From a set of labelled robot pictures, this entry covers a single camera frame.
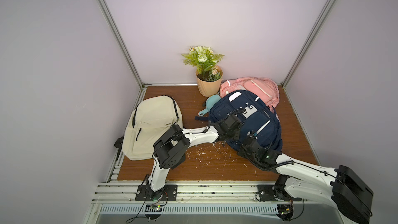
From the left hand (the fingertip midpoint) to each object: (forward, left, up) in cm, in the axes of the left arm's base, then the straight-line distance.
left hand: (241, 132), depth 87 cm
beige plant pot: (+31, +18, +4) cm, 36 cm away
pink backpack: (+38, -24, -3) cm, 45 cm away
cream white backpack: (+11, +57, -6) cm, 59 cm away
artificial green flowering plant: (+38, +21, +22) cm, 48 cm away
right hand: (-5, +2, -1) cm, 5 cm away
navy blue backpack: (+11, -13, -1) cm, 17 cm away
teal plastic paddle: (+26, +17, -3) cm, 31 cm away
